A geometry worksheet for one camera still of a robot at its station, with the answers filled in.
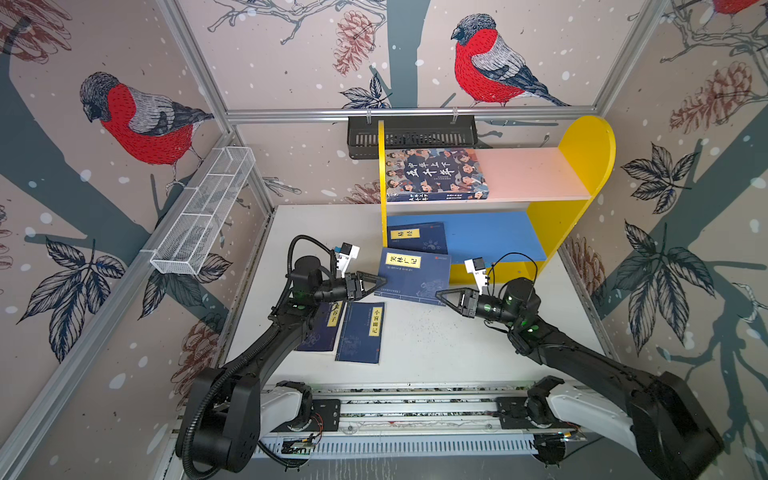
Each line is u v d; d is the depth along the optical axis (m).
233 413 0.40
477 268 0.71
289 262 0.62
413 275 0.76
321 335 0.85
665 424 0.41
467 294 0.69
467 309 0.67
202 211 0.78
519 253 0.66
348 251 0.73
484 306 0.67
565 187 0.70
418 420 0.73
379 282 0.73
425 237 0.93
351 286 0.68
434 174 0.69
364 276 0.69
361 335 0.86
